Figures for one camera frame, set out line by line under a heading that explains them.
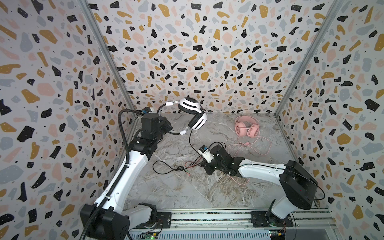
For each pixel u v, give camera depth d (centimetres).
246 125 112
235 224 73
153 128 55
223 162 66
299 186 45
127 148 47
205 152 76
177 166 92
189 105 63
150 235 70
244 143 103
